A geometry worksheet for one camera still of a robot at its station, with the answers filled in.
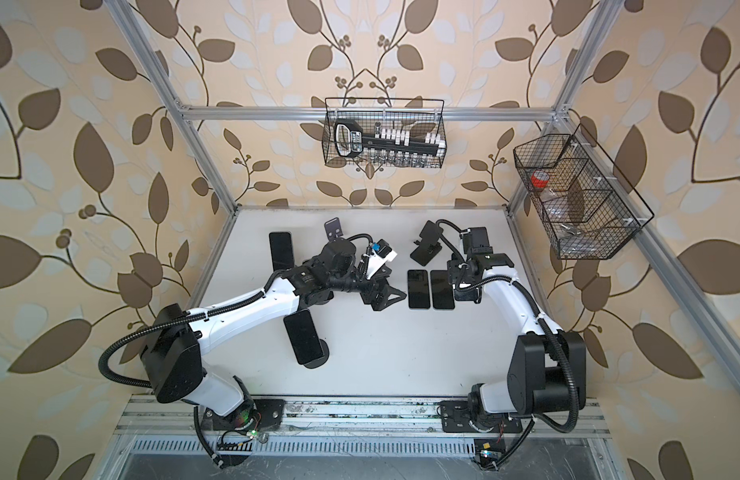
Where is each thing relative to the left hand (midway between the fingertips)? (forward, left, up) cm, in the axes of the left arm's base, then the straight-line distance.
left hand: (400, 280), depth 73 cm
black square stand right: (+25, -11, -17) cm, 32 cm away
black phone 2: (-10, +25, -14) cm, 30 cm away
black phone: (+18, +38, -14) cm, 44 cm away
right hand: (+9, -20, -11) cm, 25 cm away
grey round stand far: (+29, +22, -14) cm, 39 cm away
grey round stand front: (-13, +20, -21) cm, 32 cm away
